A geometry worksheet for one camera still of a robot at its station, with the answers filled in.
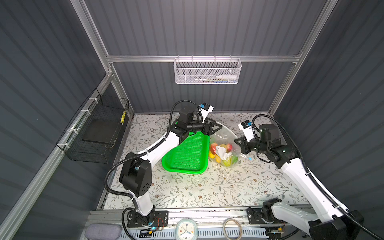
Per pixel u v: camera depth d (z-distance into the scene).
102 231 0.68
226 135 0.78
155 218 0.72
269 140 0.55
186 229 0.69
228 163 0.85
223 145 0.89
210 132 0.70
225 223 0.77
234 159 0.89
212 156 0.91
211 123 0.69
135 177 0.45
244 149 0.65
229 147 0.89
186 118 0.64
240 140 0.71
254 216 0.73
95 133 0.72
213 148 0.86
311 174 0.45
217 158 0.88
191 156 0.96
